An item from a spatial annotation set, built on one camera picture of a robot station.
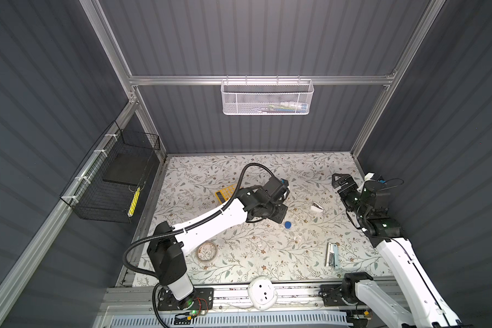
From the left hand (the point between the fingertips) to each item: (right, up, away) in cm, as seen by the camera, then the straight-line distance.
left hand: (282, 211), depth 76 cm
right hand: (+21, +11, -2) cm, 24 cm away
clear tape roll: (-31, -19, +8) cm, 37 cm away
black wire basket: (-64, +10, -4) cm, 65 cm away
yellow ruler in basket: (-52, +4, -8) cm, 53 cm away
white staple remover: (+19, -2, +20) cm, 28 cm away
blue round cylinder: (+5, -9, +15) cm, 18 cm away
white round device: (-8, -28, -4) cm, 30 cm away
